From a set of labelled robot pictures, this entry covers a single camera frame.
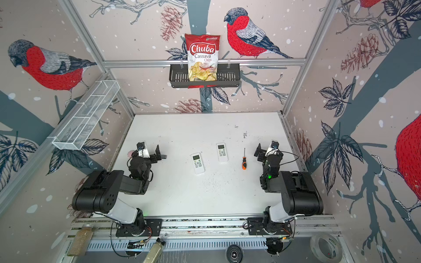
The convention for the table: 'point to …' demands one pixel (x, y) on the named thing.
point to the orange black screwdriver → (244, 163)
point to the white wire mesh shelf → (74, 130)
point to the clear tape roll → (326, 248)
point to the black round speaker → (234, 253)
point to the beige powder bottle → (153, 255)
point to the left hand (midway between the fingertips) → (148, 146)
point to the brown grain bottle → (81, 241)
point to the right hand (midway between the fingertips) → (266, 147)
